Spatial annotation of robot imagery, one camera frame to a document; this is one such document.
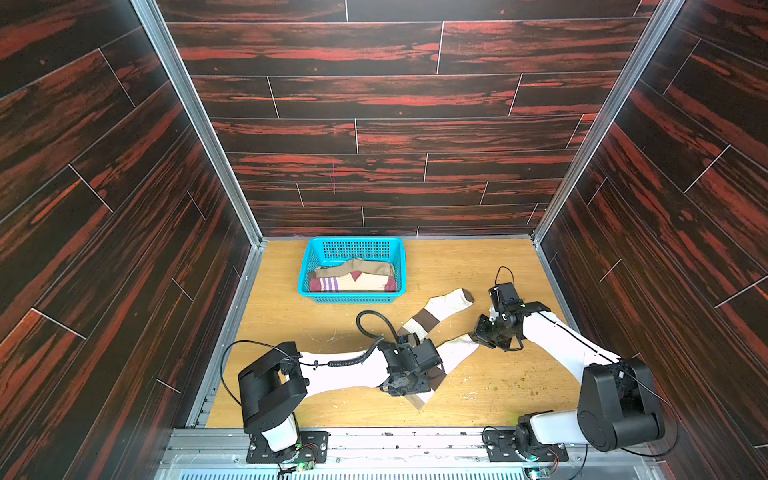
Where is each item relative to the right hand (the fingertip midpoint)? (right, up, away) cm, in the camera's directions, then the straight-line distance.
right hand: (481, 336), depth 89 cm
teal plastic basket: (-53, +27, +19) cm, 62 cm away
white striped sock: (-9, -5, -2) cm, 11 cm away
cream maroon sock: (-40, +16, +14) cm, 45 cm away
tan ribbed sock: (-40, +21, +18) cm, 49 cm away
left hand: (-19, -12, -10) cm, 24 cm away
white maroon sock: (-11, +7, +10) cm, 17 cm away
